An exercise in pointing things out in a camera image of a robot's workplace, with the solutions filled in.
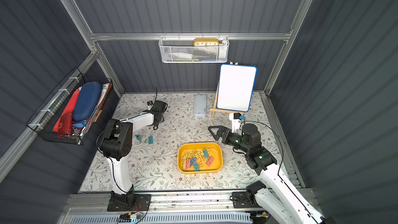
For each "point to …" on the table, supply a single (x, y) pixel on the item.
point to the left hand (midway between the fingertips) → (156, 117)
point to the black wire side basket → (42, 124)
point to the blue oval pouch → (87, 98)
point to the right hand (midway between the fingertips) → (217, 129)
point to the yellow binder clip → (186, 154)
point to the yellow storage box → (198, 157)
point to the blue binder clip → (193, 160)
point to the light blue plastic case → (199, 105)
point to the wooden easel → (215, 109)
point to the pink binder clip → (210, 160)
